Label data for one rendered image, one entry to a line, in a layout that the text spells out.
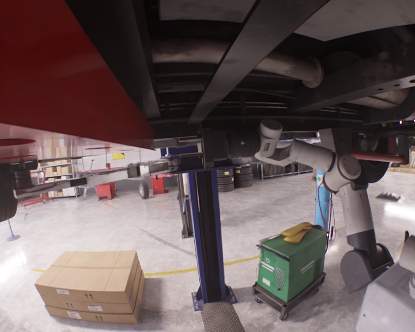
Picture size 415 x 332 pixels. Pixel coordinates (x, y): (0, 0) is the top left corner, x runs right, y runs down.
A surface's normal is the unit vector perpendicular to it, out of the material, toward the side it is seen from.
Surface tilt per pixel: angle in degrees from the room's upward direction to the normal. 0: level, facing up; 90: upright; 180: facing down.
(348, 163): 58
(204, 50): 130
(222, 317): 0
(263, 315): 0
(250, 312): 0
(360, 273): 79
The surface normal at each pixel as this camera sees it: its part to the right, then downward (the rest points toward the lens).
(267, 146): 0.19, 0.69
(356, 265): -0.98, -0.09
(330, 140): -0.94, 0.30
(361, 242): -0.74, -0.31
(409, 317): -0.87, -0.49
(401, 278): -0.26, -0.96
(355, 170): -0.08, -0.45
